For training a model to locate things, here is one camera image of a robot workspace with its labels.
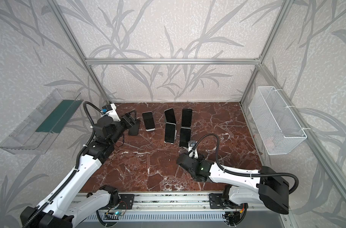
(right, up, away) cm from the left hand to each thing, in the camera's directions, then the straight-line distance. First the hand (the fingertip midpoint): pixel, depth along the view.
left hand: (134, 108), depth 73 cm
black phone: (+16, -4, +29) cm, 33 cm away
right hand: (+28, -25, +10) cm, 39 cm away
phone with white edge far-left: (0, -8, +29) cm, 30 cm away
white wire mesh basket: (+67, -9, -10) cm, 68 cm away
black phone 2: (+27, -19, +26) cm, 42 cm away
